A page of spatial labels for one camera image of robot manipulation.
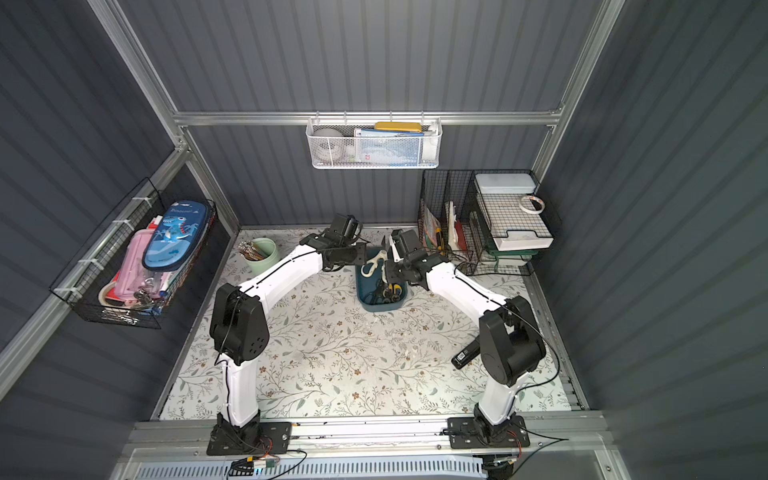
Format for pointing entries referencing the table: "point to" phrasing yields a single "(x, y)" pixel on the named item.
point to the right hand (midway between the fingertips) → (397, 266)
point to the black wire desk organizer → (450, 221)
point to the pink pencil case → (133, 276)
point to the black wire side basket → (88, 282)
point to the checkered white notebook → (511, 227)
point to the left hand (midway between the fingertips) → (366, 255)
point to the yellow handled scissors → (392, 293)
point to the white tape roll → (532, 212)
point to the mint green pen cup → (269, 251)
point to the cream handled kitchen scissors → (383, 256)
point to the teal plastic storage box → (373, 291)
